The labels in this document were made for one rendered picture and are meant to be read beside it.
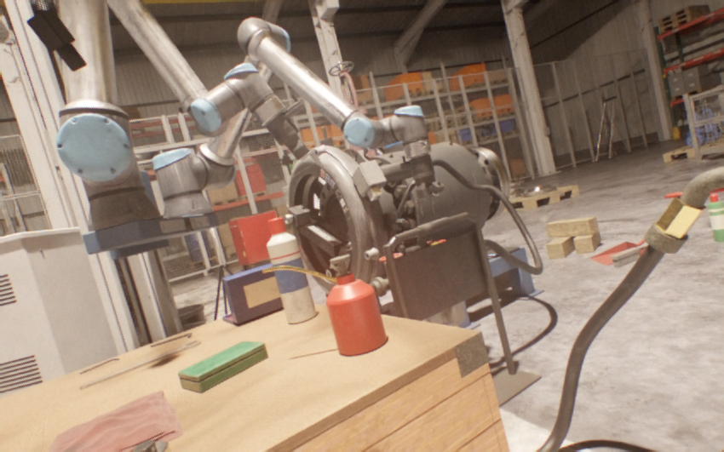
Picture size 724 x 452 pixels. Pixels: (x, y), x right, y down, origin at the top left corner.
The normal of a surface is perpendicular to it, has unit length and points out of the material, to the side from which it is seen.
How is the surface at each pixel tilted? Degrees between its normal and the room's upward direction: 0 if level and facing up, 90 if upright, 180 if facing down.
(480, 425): 90
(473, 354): 90
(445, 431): 90
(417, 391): 90
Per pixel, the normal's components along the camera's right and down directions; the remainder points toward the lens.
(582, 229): -0.80, 0.25
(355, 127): -0.36, 0.23
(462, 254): 0.52, -0.07
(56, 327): 0.97, -0.25
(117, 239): 0.00, 0.07
